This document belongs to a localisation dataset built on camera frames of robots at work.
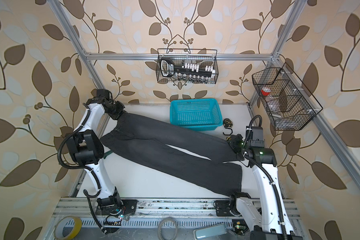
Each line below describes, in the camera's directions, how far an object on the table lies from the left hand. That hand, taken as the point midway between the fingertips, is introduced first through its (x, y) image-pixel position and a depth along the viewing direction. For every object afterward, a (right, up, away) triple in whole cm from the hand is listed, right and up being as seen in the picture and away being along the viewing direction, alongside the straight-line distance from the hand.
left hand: (127, 108), depth 93 cm
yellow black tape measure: (+65, -19, +4) cm, 68 cm away
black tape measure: (+67, -9, +12) cm, 68 cm away
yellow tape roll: (-18, -58, -24) cm, 65 cm away
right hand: (+59, -19, -19) cm, 65 cm away
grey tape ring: (+25, -57, -22) cm, 66 cm away
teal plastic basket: (+48, -3, +22) cm, 53 cm away
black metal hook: (+67, -13, +12) cm, 69 cm away
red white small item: (+81, +9, -12) cm, 82 cm away
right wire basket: (+89, +1, -19) cm, 91 cm away
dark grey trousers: (+12, -21, +1) cm, 25 cm away
